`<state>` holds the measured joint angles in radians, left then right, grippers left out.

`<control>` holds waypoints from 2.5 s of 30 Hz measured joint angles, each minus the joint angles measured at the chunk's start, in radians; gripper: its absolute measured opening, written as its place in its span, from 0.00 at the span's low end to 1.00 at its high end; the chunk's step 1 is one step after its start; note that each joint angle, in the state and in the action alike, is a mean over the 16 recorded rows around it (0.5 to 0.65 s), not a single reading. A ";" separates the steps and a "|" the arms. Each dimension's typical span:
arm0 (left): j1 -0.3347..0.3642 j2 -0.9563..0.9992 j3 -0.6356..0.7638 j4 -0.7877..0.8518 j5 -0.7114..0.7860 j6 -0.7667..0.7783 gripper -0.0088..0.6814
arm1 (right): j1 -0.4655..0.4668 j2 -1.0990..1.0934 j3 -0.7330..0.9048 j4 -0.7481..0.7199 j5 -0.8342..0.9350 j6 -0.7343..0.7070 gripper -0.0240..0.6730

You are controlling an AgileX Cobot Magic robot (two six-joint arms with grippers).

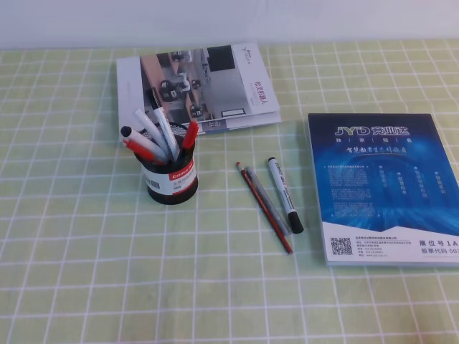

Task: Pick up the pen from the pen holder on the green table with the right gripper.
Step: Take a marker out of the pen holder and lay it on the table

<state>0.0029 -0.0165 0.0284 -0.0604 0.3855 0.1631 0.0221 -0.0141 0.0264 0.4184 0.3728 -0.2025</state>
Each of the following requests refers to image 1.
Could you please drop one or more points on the white marker black cap table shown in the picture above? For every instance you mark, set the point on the white marker black cap table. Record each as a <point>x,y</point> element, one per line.
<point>278,177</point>

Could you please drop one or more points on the translucent grey pen in holder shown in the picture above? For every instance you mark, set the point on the translucent grey pen in holder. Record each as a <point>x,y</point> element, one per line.
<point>168,133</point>

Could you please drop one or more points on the blue JYD brochure stack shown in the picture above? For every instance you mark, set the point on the blue JYD brochure stack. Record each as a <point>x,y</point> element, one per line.
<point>387,194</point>

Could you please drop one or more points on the red black marker pen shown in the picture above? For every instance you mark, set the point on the red black marker pen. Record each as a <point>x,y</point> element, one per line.
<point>189,139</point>

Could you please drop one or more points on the black mesh pen holder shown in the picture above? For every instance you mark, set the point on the black mesh pen holder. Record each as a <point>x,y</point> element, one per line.
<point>173,183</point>

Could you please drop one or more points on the white pen in holder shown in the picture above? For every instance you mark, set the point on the white pen in holder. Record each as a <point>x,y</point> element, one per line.
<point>152,129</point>

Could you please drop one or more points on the red capped marker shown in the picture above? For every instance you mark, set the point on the red capped marker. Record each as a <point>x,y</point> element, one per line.
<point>142,152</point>

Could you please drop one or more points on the red pencil with eraser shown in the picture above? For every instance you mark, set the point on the red pencil with eraser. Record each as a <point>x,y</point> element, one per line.
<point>264,208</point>

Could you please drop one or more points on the white robot brochure booklet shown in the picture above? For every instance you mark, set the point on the white robot brochure booklet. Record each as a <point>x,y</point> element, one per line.
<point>221,88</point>

